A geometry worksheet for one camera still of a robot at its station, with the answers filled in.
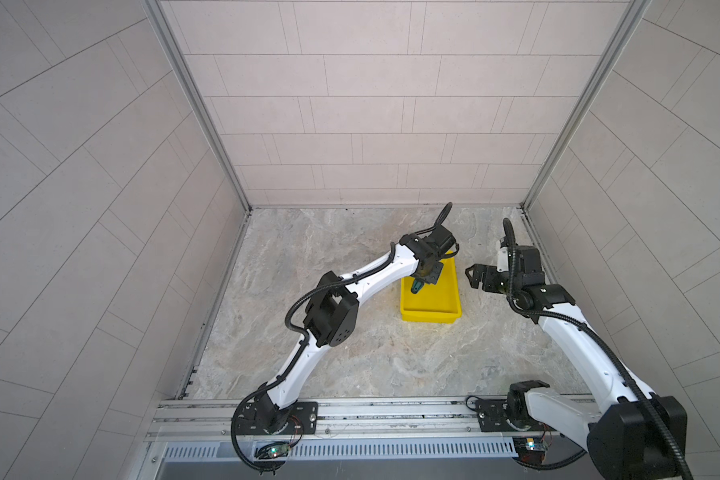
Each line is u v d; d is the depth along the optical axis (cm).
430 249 65
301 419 71
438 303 90
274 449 65
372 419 72
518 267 61
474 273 75
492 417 71
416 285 85
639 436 38
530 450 68
